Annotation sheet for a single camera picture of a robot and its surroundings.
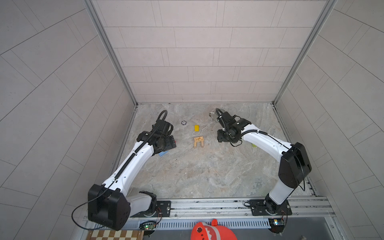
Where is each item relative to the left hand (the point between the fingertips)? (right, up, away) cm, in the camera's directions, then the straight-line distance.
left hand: (169, 144), depth 81 cm
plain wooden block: (+14, -2, +11) cm, 17 cm away
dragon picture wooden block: (+16, +1, +11) cm, 19 cm away
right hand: (+28, +2, +6) cm, 29 cm away
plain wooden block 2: (+18, -1, +11) cm, 21 cm away
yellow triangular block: (+14, +7, +20) cm, 25 cm away
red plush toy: (+18, -31, -21) cm, 42 cm away
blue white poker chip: (+5, +10, +24) cm, 27 cm away
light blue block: (-6, -8, +8) cm, 13 cm away
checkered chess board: (-16, -34, -19) cm, 42 cm away
